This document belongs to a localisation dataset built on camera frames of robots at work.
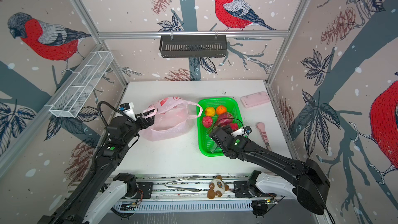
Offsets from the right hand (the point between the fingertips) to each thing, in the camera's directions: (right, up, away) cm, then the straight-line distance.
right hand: (223, 133), depth 82 cm
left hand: (-39, +12, -6) cm, 41 cm away
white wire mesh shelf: (-74, +20, -8) cm, 77 cm away
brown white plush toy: (-4, -24, -9) cm, 26 cm away
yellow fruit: (-6, +10, +14) cm, 18 cm away
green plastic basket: (-8, -10, +6) cm, 14 cm away
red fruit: (-8, +4, +11) cm, 14 cm away
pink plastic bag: (-31, +6, +20) cm, 37 cm away
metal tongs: (-17, -21, -5) cm, 28 cm away
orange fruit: (+1, +11, +16) cm, 20 cm away
